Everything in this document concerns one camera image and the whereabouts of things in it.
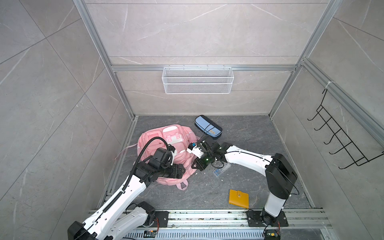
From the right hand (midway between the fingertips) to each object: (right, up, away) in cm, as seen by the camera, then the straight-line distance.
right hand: (193, 165), depth 83 cm
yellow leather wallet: (+25, -17, -4) cm, 30 cm away
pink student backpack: (-9, +14, +14) cm, 22 cm away
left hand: (-7, +1, -7) cm, 10 cm away
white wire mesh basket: (+3, +54, +18) cm, 57 cm away
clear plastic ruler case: (+16, -6, +7) cm, 19 cm away
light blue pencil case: (+11, +22, +23) cm, 33 cm away
